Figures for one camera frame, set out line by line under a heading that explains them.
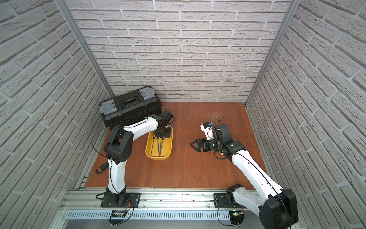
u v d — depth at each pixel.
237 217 0.70
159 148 0.93
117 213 0.73
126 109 0.93
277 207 0.38
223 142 0.60
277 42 0.82
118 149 0.53
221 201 0.73
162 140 0.97
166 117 0.80
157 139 0.97
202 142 0.67
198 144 0.67
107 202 0.73
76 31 0.78
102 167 0.83
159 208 0.73
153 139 0.97
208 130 0.68
